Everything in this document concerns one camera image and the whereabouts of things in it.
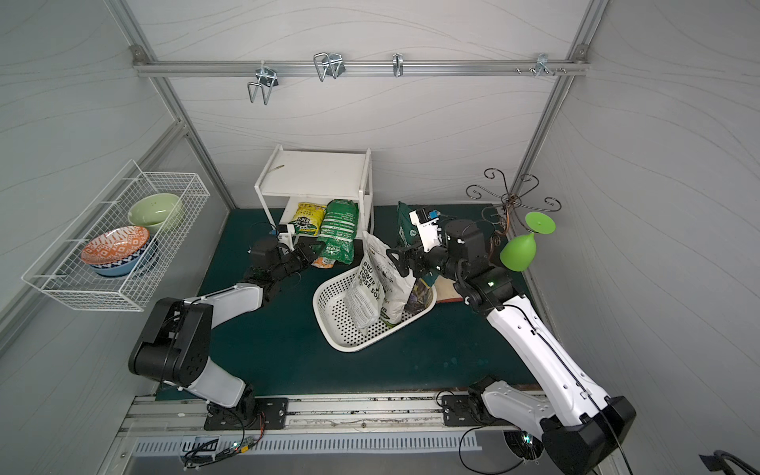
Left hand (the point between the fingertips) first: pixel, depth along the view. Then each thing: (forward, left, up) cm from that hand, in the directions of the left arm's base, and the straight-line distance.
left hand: (325, 244), depth 88 cm
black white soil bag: (-14, -13, -6) cm, 20 cm away
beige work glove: (-7, -38, -14) cm, 41 cm away
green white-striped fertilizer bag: (+3, -4, +3) cm, 6 cm away
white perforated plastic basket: (-20, -4, -17) cm, 26 cm away
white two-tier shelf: (+9, +1, +18) cm, 21 cm away
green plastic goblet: (-7, -54, +7) cm, 55 cm away
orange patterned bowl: (-17, +40, +19) cm, 47 cm away
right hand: (-11, -23, +15) cm, 30 cm away
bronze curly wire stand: (+33, -67, -19) cm, 77 cm away
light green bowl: (-4, +39, +17) cm, 43 cm away
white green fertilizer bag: (-15, -22, +1) cm, 26 cm away
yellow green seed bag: (+7, +6, +4) cm, 10 cm away
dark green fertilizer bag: (-15, -28, -2) cm, 32 cm away
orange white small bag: (0, +2, -10) cm, 10 cm away
